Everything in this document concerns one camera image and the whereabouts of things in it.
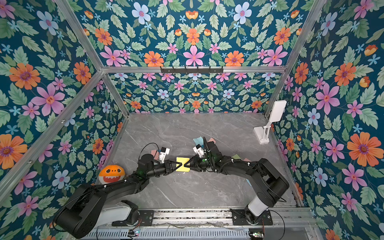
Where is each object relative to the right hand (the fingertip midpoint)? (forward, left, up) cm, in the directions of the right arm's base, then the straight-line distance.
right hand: (188, 163), depth 80 cm
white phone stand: (+29, -49, -9) cm, 58 cm away
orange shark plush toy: (-6, +42, -2) cm, 42 cm away
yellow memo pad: (+2, +3, 0) cm, 4 cm away
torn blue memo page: (+23, -4, -12) cm, 27 cm away
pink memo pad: (+13, +26, -12) cm, 32 cm away
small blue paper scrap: (-16, -26, +19) cm, 36 cm away
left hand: (-2, +3, 0) cm, 3 cm away
